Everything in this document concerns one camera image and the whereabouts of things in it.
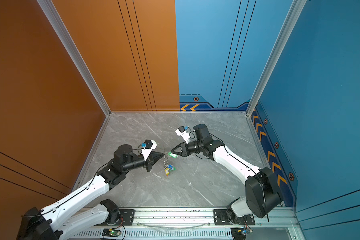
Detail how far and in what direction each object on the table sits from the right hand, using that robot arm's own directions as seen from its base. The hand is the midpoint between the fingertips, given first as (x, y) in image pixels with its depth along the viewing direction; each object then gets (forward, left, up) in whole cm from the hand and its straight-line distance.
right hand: (172, 152), depth 75 cm
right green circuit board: (-31, -33, -21) cm, 50 cm away
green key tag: (-2, 0, 0) cm, 2 cm away
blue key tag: (-6, +1, -5) cm, 8 cm away
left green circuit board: (-32, +29, -21) cm, 48 cm away
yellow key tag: (-7, +3, -7) cm, 10 cm away
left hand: (-1, +5, +2) cm, 5 cm away
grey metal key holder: (-5, +3, -2) cm, 6 cm away
